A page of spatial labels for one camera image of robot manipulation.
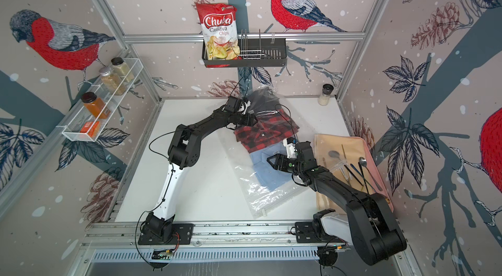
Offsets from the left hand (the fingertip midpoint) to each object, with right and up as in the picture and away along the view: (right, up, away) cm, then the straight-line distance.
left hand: (255, 116), depth 106 cm
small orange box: (-56, -5, -39) cm, 69 cm away
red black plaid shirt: (+8, -5, -4) cm, 11 cm away
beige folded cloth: (+45, -20, -11) cm, 51 cm away
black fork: (+50, -28, -18) cm, 60 cm away
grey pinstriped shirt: (+5, +8, +8) cm, 13 cm away
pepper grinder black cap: (+42, +16, +5) cm, 45 cm away
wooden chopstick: (+44, -18, -10) cm, 49 cm away
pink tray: (+56, -31, -20) cm, 66 cm away
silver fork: (+41, -26, -18) cm, 52 cm away
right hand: (+8, -19, -20) cm, 28 cm away
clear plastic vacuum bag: (+5, -31, -22) cm, 39 cm away
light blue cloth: (+7, -27, -20) cm, 35 cm away
